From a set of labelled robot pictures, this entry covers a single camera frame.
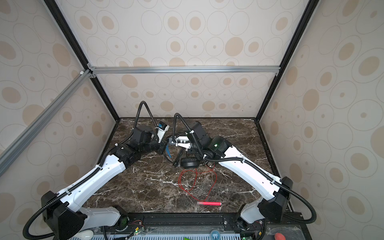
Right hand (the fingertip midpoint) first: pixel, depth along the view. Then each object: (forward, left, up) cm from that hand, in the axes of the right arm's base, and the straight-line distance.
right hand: (193, 134), depth 72 cm
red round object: (-39, -39, -28) cm, 62 cm away
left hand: (-1, +11, -3) cm, 11 cm away
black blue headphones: (-12, +3, -7) cm, 14 cm away
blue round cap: (-38, -10, -29) cm, 49 cm away
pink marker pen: (-24, -8, -30) cm, 39 cm away
